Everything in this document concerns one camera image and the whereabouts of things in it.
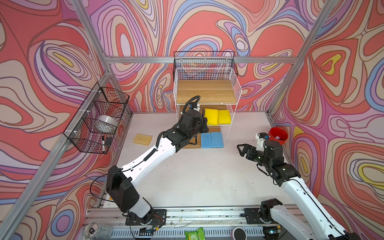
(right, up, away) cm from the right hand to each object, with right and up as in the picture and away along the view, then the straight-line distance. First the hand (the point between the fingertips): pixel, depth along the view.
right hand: (243, 151), depth 79 cm
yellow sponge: (-10, +18, 0) cm, 21 cm away
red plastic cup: (+26, +8, +14) cm, 31 cm away
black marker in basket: (-71, +4, -7) cm, 72 cm away
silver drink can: (-67, -29, -20) cm, 75 cm away
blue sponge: (-11, +3, +21) cm, 24 cm away
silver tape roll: (-69, +14, -9) cm, 71 cm away
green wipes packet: (-25, -37, -11) cm, 46 cm away
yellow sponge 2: (-17, +19, -2) cm, 26 cm away
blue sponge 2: (-18, +4, +22) cm, 29 cm away
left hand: (-19, +17, -4) cm, 25 cm away
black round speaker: (-7, -35, -13) cm, 38 cm away
